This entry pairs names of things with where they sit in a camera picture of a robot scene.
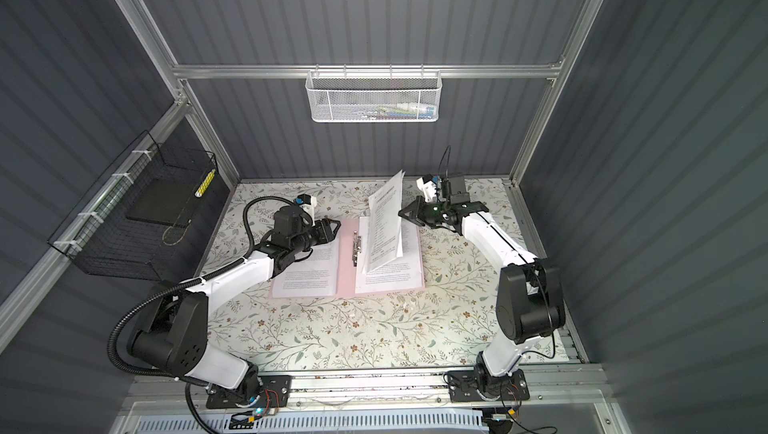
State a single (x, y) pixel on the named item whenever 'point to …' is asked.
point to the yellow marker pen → (200, 191)
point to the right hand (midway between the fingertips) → (402, 215)
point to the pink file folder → (346, 283)
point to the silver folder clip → (357, 239)
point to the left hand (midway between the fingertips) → (335, 223)
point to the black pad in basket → (167, 201)
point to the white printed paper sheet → (315, 276)
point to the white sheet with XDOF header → (384, 241)
